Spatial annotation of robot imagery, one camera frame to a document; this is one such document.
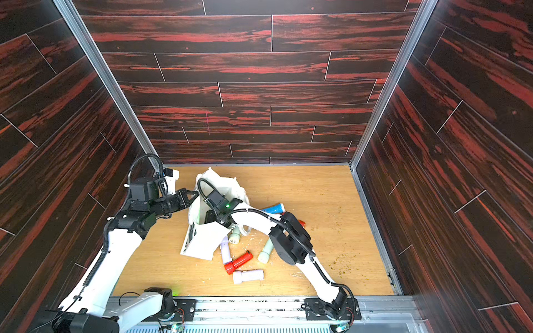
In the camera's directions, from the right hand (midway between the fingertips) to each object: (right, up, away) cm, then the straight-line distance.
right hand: (213, 221), depth 92 cm
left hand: (0, +13, -17) cm, 22 cm away
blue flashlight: (+30, +5, +5) cm, 31 cm away
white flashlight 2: (+7, -11, -7) cm, 15 cm away
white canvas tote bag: (+1, -3, -20) cm, 20 cm away
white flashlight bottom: (+19, -19, -11) cm, 29 cm away
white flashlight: (+10, -6, -3) cm, 12 cm away
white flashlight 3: (+23, -13, -8) cm, 28 cm away
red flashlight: (+10, -16, -10) cm, 22 cm away
